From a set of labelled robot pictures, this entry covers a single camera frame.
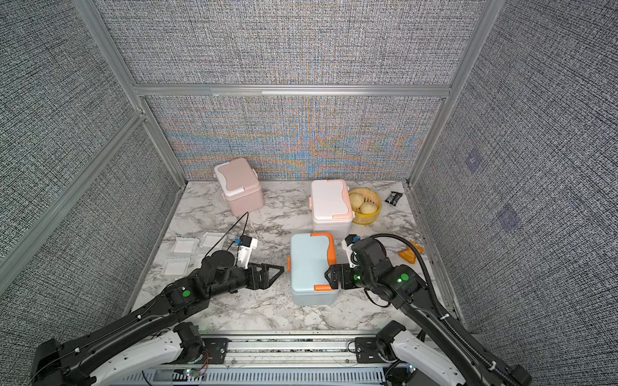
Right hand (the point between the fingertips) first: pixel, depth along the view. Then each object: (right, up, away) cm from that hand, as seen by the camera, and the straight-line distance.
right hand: (337, 268), depth 73 cm
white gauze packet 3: (-60, -4, +20) cm, 63 cm away
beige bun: (+17, +18, +30) cm, 39 cm away
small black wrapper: (+31, +22, +38) cm, 54 cm away
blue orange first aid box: (-8, +3, +6) cm, 10 cm away
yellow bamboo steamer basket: (+13, +23, +33) cm, 42 cm away
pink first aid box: (-37, +27, +25) cm, 52 cm away
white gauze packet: (-59, +2, +25) cm, 64 cm away
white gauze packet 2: (-49, +5, +28) cm, 57 cm away
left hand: (-17, 0, -2) cm, 17 cm away
